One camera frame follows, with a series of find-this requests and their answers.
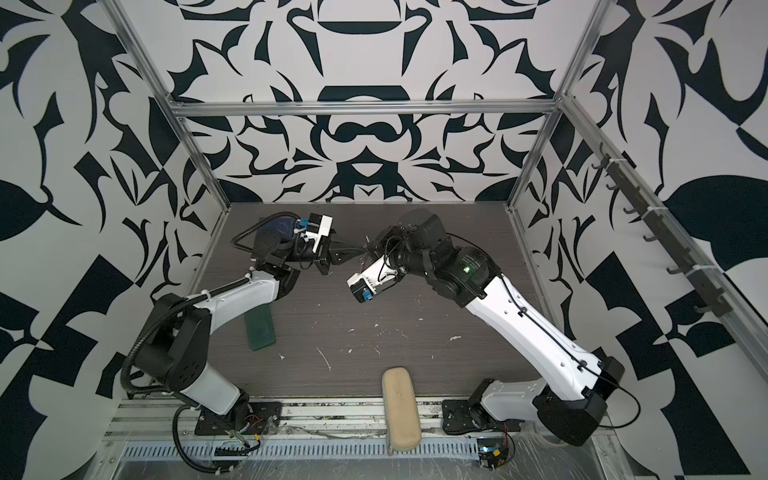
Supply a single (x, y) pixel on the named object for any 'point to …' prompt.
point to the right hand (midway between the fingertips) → (370, 230)
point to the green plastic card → (260, 327)
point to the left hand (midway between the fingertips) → (367, 242)
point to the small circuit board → (492, 451)
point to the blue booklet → (283, 226)
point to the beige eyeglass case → (402, 420)
